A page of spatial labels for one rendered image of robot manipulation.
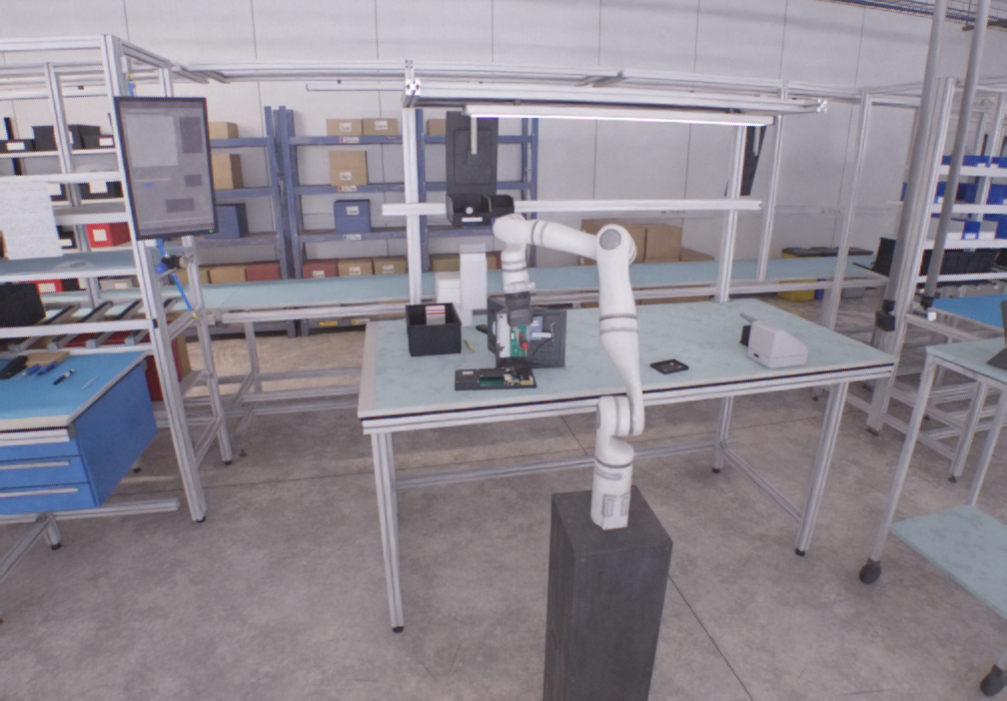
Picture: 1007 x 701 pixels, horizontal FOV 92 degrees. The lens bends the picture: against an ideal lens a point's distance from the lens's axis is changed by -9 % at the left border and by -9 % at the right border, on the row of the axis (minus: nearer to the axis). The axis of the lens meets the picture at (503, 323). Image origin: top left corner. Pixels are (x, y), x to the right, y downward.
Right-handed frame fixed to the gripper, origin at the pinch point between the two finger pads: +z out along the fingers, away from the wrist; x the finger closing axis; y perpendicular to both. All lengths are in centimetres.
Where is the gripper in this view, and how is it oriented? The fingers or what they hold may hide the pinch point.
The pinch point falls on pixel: (523, 346)
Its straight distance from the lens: 157.7
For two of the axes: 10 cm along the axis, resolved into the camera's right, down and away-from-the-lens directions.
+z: 1.1, 9.4, 3.2
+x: -9.8, 1.5, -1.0
